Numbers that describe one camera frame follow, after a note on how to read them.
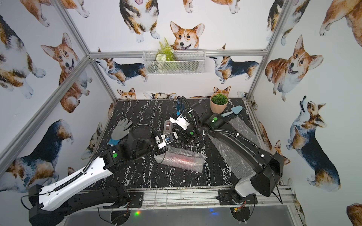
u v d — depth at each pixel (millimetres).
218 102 1040
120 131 1007
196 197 759
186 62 926
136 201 738
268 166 398
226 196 735
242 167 841
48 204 384
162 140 527
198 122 541
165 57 818
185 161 811
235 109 1142
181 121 628
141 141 475
